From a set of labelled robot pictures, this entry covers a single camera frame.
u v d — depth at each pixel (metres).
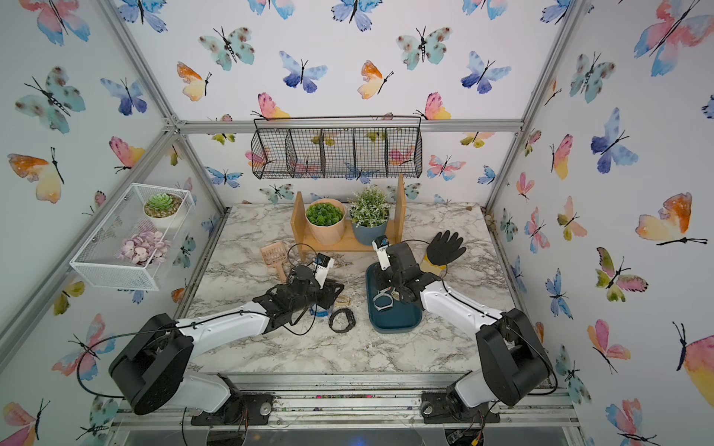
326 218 0.92
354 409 0.76
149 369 0.43
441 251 1.07
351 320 0.88
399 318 0.89
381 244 0.77
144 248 0.62
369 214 0.89
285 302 0.67
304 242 1.01
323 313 0.89
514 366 0.43
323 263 0.76
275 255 1.05
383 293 0.94
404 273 0.66
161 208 0.71
